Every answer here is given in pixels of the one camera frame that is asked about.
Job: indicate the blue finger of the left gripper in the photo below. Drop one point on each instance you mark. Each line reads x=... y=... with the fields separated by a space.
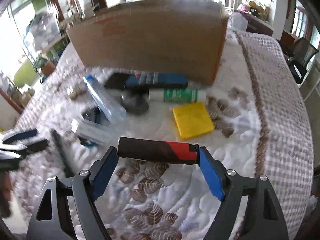
x=10 y=136
x=34 y=147

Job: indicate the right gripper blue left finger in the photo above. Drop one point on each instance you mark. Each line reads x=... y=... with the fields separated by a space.
x=51 y=218

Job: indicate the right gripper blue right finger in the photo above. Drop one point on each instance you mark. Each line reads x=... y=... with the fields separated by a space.
x=263 y=218

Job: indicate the red black lighter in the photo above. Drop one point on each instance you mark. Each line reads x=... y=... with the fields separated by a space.
x=158 y=151

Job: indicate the yellow sponge block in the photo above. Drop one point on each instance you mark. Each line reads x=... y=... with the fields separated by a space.
x=192 y=120

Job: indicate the black permanent marker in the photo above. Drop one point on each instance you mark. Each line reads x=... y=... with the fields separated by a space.
x=59 y=147

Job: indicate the clear water bottle blue cap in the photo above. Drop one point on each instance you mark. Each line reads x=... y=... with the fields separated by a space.
x=109 y=106

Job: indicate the clear plastic storage bin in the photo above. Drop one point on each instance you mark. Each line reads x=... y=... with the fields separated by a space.
x=42 y=30

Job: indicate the quilted leaf-pattern bedspread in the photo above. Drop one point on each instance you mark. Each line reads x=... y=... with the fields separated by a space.
x=262 y=127

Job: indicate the dark blue flat box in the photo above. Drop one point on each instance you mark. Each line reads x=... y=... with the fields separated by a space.
x=124 y=81

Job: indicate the green labelled tube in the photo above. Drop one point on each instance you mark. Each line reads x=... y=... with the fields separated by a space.
x=178 y=95

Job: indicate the black office chair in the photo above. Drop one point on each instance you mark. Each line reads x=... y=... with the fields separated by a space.
x=298 y=57

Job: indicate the brown cardboard box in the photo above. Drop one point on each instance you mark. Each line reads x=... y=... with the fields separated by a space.
x=167 y=36

